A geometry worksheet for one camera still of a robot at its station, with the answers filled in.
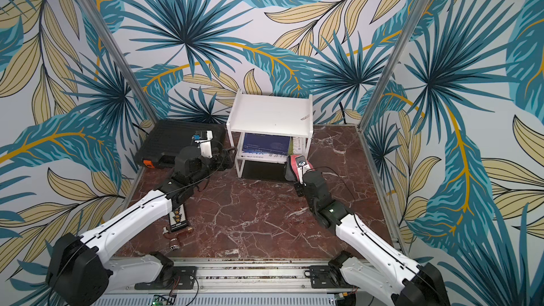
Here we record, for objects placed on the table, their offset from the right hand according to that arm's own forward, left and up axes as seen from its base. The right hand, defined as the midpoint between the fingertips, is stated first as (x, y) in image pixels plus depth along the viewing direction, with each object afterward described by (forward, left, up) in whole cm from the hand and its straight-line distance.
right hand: (305, 169), depth 79 cm
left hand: (+5, +29, +5) cm, 30 cm away
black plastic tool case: (+36, +71, -20) cm, 82 cm away
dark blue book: (+12, +17, +2) cm, 21 cm away
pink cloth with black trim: (-1, +5, 0) cm, 5 cm away
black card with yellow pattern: (-11, +51, -18) cm, 55 cm away
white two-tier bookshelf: (+14, +5, +15) cm, 21 cm away
